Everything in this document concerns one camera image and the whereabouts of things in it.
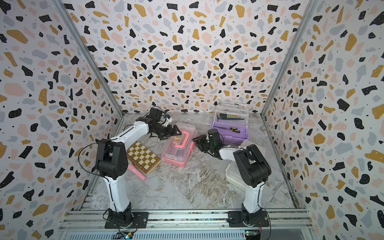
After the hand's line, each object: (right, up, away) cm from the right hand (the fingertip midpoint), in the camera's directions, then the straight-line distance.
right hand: (193, 140), depth 94 cm
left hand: (-9, +4, 0) cm, 10 cm away
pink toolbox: (-8, -4, -4) cm, 10 cm away
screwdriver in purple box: (+30, +7, +17) cm, 35 cm away
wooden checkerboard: (-31, -11, -1) cm, 33 cm away
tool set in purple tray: (+23, +16, +16) cm, 32 cm away
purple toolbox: (+28, +14, +20) cm, 37 cm away
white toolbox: (+22, -16, -16) cm, 31 cm away
